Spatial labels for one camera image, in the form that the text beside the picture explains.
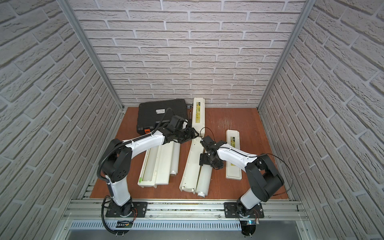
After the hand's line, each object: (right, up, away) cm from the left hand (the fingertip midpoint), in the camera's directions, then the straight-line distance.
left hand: (198, 134), depth 88 cm
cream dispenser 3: (-5, -26, -4) cm, 27 cm away
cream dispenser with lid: (-23, -18, -7) cm, 30 cm away
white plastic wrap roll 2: (+3, -24, -9) cm, 26 cm away
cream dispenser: (+1, +14, +17) cm, 22 cm away
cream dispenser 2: (+20, -21, -3) cm, 30 cm away
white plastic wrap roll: (-14, -14, -2) cm, 19 cm away
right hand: (+7, -18, -1) cm, 19 cm away
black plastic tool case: (-39, +13, +28) cm, 49 cm away
